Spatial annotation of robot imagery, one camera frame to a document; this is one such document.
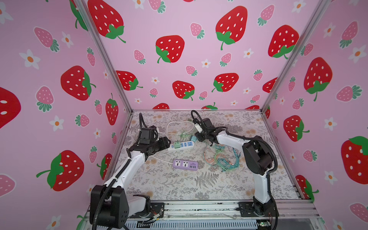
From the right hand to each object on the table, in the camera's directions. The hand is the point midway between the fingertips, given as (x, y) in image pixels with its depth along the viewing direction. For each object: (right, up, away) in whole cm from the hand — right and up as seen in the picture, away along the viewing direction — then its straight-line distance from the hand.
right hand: (197, 132), depth 98 cm
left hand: (-19, -5, -12) cm, 23 cm away
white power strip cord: (-17, -1, +9) cm, 19 cm away
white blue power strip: (-9, -8, 0) cm, 13 cm away
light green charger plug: (-14, -8, -5) cm, 17 cm away
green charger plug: (-9, -2, +4) cm, 10 cm away
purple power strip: (-8, -20, -10) cm, 24 cm away
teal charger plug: (-2, -4, +2) cm, 5 cm away
